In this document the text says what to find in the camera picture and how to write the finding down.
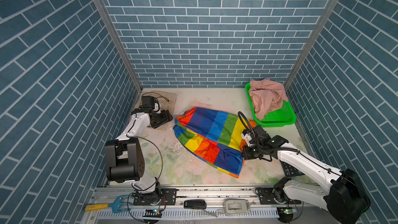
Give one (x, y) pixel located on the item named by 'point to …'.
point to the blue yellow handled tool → (115, 206)
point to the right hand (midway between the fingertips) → (239, 153)
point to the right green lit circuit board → (285, 214)
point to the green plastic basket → (284, 116)
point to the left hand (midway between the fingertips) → (168, 118)
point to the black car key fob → (195, 204)
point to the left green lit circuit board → (153, 213)
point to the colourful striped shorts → (214, 136)
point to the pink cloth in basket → (267, 96)
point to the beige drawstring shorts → (167, 100)
